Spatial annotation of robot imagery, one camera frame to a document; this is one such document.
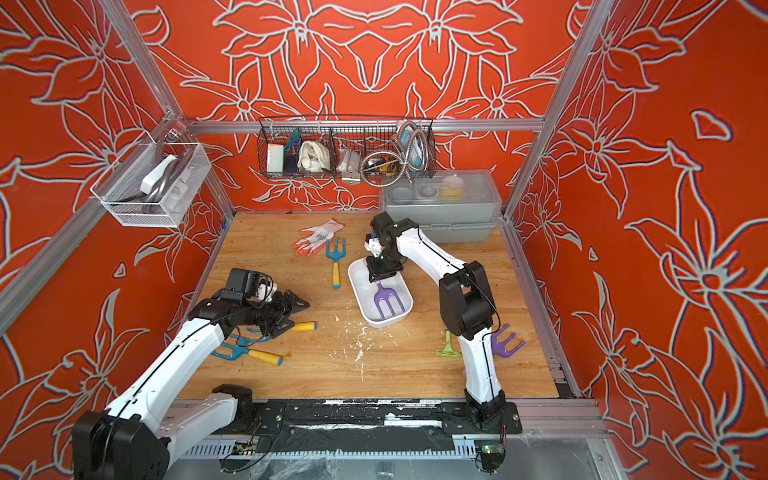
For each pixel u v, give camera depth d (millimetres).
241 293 619
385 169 881
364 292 949
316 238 1109
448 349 845
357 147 976
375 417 743
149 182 695
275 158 902
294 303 723
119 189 700
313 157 899
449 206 982
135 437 376
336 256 1068
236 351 815
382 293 869
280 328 747
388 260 782
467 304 533
